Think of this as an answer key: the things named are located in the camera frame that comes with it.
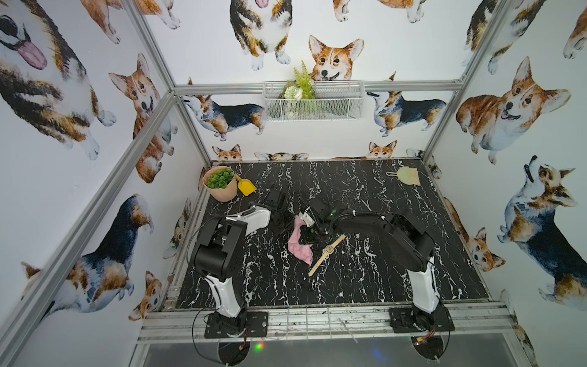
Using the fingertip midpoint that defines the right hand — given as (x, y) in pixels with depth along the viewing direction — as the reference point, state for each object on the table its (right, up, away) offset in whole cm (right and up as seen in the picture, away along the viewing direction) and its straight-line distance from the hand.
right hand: (298, 243), depth 90 cm
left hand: (-1, +7, +7) cm, 10 cm away
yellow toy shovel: (-26, +22, +20) cm, 40 cm away
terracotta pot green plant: (-33, +24, +5) cm, 41 cm away
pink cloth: (+1, -2, -2) cm, 4 cm away
